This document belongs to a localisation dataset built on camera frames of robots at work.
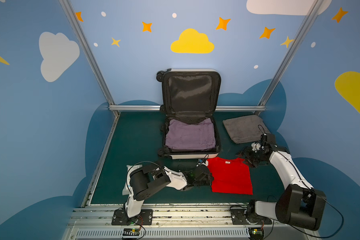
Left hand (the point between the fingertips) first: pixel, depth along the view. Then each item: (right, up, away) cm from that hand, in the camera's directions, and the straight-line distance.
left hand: (215, 177), depth 86 cm
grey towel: (+29, +29, +25) cm, 48 cm away
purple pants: (-8, +24, +15) cm, 30 cm away
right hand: (+15, +13, -2) cm, 20 cm away
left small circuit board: (-45, -23, -13) cm, 52 cm away
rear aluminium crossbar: (-60, +46, +37) cm, 84 cm away
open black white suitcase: (-14, +53, +12) cm, 56 cm away
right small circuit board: (+17, -23, -13) cm, 32 cm away
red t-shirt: (+9, 0, +1) cm, 10 cm away
